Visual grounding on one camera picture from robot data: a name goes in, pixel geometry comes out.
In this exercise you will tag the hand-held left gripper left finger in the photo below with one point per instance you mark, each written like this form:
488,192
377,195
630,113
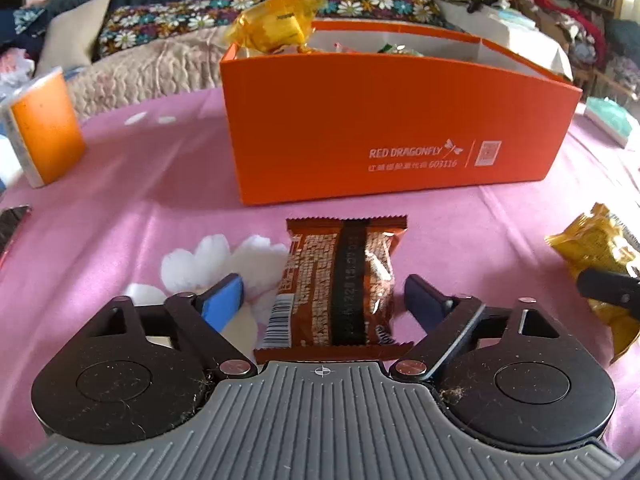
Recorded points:
225,302

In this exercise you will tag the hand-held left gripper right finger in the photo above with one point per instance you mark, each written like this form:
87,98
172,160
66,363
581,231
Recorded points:
422,302

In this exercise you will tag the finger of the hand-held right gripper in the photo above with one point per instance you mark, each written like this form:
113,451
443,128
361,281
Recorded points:
610,290

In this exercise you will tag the yellow green snack packet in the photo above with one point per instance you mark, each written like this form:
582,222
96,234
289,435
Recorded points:
595,240

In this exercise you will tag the orange brown snack packet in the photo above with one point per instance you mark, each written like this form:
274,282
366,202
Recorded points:
320,270

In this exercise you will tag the orange cardboard box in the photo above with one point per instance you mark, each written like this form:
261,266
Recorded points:
380,125

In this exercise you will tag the pink floral cloth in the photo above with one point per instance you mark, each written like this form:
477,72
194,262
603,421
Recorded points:
150,170

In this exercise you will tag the teal tissue pack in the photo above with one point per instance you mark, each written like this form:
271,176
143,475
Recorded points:
612,120

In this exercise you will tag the black smartphone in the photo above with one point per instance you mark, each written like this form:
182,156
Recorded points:
12,230

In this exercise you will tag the beige quilt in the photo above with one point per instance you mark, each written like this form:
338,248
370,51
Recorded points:
150,70

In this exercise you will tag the orange and white cup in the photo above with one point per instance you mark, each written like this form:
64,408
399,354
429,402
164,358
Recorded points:
47,125

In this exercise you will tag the white paper box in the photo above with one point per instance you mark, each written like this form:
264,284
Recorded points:
530,45

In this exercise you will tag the red scarf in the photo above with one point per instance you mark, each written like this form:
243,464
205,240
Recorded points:
585,20

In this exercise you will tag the floral pillow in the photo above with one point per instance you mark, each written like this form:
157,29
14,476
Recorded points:
370,2
175,20

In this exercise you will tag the beige pillow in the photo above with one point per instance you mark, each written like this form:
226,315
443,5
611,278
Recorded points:
75,35

